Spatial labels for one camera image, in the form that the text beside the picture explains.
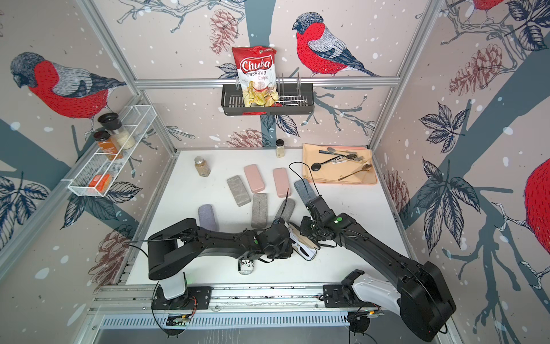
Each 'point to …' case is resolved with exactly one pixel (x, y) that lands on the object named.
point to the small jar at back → (280, 150)
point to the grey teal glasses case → (305, 190)
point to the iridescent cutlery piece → (329, 152)
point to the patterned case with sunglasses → (245, 266)
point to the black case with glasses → (299, 247)
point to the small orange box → (101, 182)
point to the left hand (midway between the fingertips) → (299, 251)
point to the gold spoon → (367, 166)
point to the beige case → (288, 210)
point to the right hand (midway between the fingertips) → (300, 228)
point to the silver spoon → (332, 150)
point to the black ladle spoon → (316, 166)
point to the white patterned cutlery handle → (339, 160)
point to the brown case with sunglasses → (207, 218)
